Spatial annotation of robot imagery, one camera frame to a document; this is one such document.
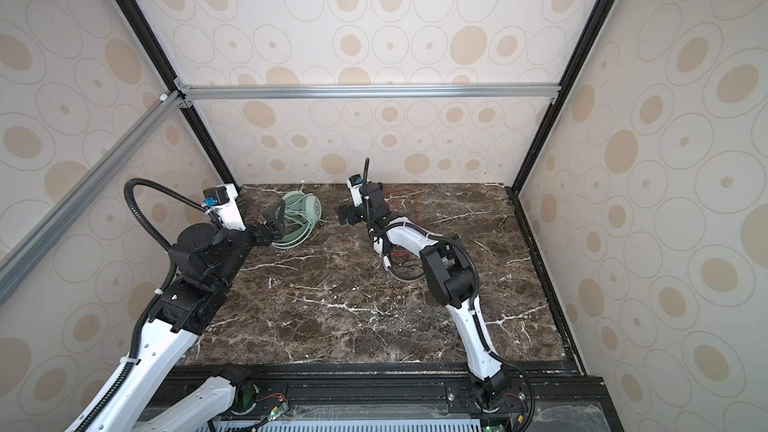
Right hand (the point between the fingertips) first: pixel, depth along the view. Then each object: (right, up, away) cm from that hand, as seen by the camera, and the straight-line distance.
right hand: (348, 202), depth 99 cm
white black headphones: (+18, -21, -2) cm, 28 cm away
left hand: (-11, -1, -35) cm, 37 cm away
